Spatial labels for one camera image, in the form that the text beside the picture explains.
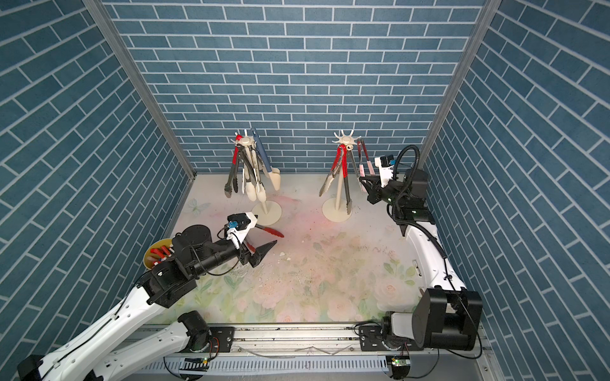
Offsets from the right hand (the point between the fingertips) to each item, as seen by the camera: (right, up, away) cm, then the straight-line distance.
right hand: (366, 179), depth 78 cm
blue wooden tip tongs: (-32, +3, +9) cm, 34 cm away
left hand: (-29, -15, -13) cm, 35 cm away
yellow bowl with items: (-70, -24, +1) cm, 74 cm away
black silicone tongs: (-40, +4, +3) cm, 40 cm away
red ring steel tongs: (-46, +3, +7) cm, 47 cm away
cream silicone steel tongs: (-36, -2, +5) cm, 37 cm away
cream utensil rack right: (-8, -12, +28) cm, 31 cm away
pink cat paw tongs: (+1, +5, -1) cm, 5 cm away
